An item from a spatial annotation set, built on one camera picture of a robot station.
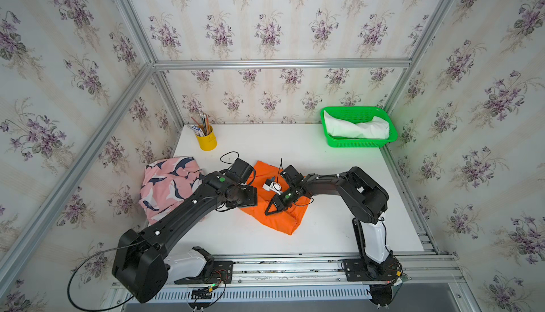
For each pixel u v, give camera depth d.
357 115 1.15
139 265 0.38
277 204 0.81
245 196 0.70
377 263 0.63
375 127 1.08
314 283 0.72
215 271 0.73
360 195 0.53
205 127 1.03
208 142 1.04
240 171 0.62
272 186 0.83
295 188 0.78
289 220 0.81
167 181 0.91
